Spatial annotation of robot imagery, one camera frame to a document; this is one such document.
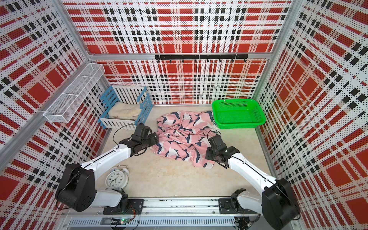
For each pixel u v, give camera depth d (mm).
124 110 1108
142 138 692
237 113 1164
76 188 421
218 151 626
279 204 395
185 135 982
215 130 1051
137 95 1121
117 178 801
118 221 701
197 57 886
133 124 983
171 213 731
